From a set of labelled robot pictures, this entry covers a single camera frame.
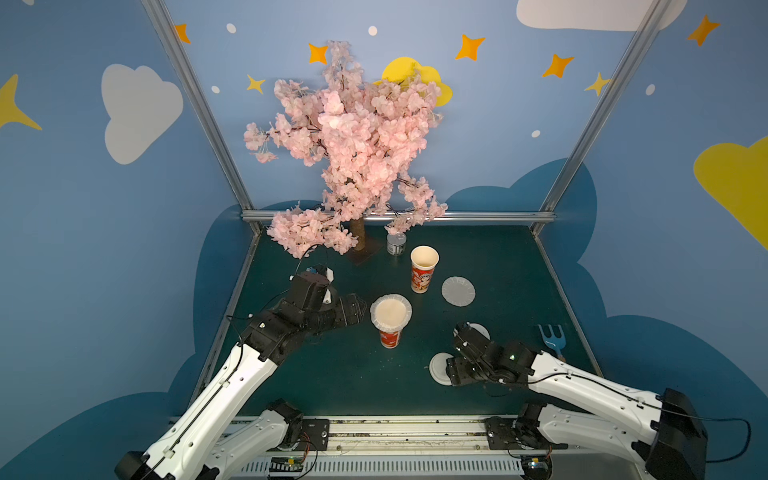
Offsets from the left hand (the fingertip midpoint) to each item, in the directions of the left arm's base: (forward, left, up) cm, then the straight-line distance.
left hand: (353, 304), depth 72 cm
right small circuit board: (-30, -47, -26) cm, 61 cm away
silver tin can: (+37, -11, -19) cm, 44 cm away
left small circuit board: (-31, +16, -26) cm, 43 cm away
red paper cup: (-2, -10, -16) cm, 19 cm away
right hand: (-8, -29, -18) cm, 35 cm away
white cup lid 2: (+5, -38, -23) cm, 45 cm away
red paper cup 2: (+23, -20, -11) cm, 33 cm away
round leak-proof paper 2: (+20, -34, -25) cm, 47 cm away
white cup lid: (-7, -23, -23) cm, 34 cm away
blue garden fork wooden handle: (0, -60, -21) cm, 64 cm away
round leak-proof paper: (+2, -10, -7) cm, 12 cm away
